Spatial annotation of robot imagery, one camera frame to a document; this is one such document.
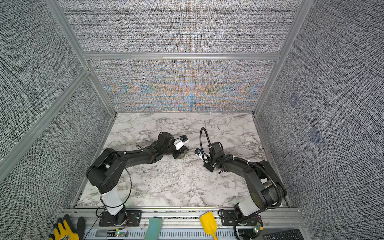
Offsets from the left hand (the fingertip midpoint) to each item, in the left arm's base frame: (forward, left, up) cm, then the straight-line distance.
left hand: (186, 148), depth 92 cm
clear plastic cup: (+6, +45, -3) cm, 45 cm away
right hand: (-5, -13, -7) cm, 15 cm away
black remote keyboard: (-46, -47, -5) cm, 65 cm away
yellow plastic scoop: (-40, -10, -6) cm, 41 cm away
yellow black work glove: (-38, +58, -6) cm, 69 cm away
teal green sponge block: (-40, +17, -7) cm, 44 cm away
